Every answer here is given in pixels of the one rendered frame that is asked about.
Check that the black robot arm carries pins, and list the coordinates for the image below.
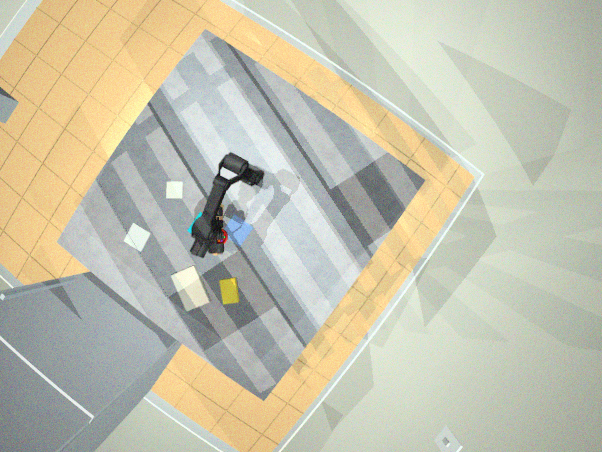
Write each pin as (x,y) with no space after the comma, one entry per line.
(204,229)

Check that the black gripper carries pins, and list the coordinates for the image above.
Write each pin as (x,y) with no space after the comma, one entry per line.
(218,248)

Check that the cream flat box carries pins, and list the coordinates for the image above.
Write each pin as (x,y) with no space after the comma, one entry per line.
(191,289)

